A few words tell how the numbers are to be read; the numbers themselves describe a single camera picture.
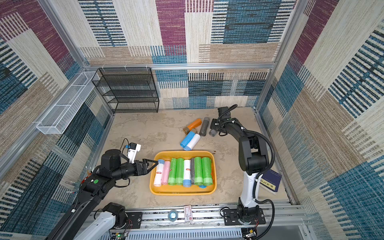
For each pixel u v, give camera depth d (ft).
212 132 3.38
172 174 2.79
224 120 2.44
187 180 2.71
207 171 2.67
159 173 2.78
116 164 1.92
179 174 2.79
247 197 2.01
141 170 2.07
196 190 2.70
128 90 3.59
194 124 3.64
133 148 2.20
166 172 2.80
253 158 1.76
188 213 2.45
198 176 2.63
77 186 2.38
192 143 3.26
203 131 3.41
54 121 2.30
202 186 2.71
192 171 2.78
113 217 2.02
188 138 3.35
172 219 2.39
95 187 1.67
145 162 2.10
